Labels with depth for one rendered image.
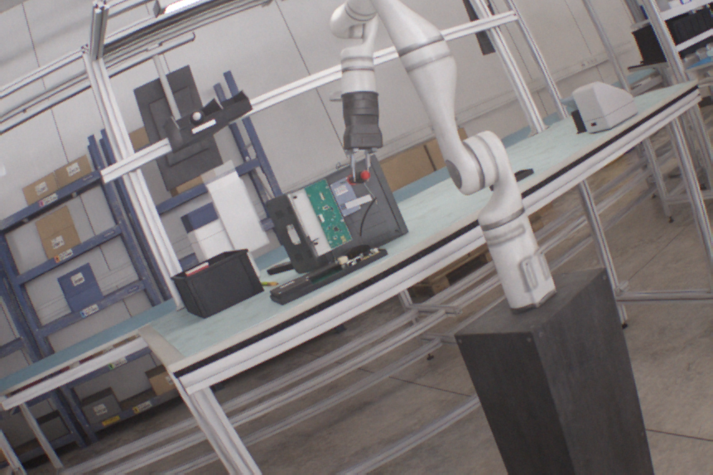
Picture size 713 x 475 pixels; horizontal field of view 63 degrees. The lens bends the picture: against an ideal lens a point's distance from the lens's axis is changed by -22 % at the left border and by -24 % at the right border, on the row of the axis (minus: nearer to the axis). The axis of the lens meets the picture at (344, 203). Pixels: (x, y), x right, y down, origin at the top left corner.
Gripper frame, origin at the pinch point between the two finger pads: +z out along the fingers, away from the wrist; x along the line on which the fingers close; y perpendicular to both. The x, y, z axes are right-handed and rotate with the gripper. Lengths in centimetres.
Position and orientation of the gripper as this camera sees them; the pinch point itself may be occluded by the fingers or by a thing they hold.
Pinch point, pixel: (361, 180)
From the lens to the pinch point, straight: 155.2
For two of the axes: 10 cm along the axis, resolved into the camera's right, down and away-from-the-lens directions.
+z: 0.6, 10.0, -0.5
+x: 9.5, -0.4, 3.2
